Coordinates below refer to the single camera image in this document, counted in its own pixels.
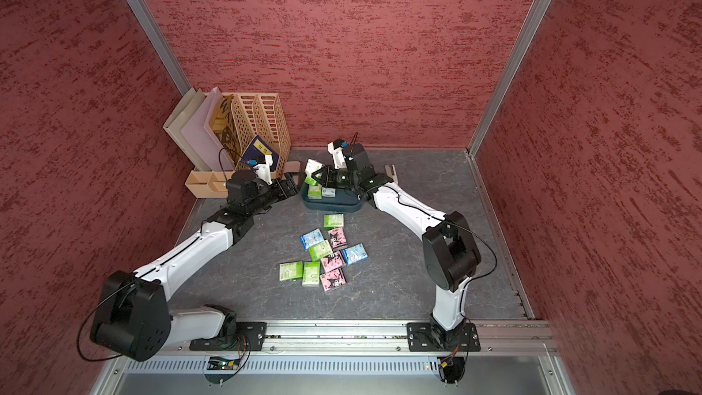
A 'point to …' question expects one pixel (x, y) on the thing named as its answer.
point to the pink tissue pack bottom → (333, 279)
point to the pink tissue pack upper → (337, 238)
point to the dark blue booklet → (257, 150)
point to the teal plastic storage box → (345, 201)
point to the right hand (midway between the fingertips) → (315, 179)
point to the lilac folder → (202, 140)
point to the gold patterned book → (224, 123)
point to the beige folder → (177, 121)
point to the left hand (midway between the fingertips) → (297, 182)
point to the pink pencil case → (290, 166)
